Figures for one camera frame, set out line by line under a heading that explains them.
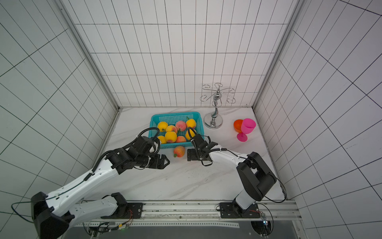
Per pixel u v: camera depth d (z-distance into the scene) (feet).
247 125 2.93
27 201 1.28
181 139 3.09
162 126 3.32
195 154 2.66
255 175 1.49
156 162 2.10
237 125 3.42
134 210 2.39
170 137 3.03
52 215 1.23
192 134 3.13
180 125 3.29
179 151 2.90
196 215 2.37
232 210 2.12
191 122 3.35
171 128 3.20
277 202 1.45
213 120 3.59
